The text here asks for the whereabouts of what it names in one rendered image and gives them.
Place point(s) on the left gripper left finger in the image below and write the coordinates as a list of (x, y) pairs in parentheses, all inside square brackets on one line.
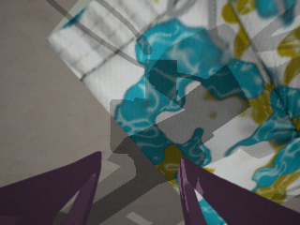
[(38, 199)]

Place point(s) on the white shorts with blue and yellow pattern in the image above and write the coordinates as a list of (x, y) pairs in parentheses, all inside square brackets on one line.
[(213, 81)]

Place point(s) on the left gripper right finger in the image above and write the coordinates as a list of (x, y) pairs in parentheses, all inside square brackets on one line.
[(235, 205)]

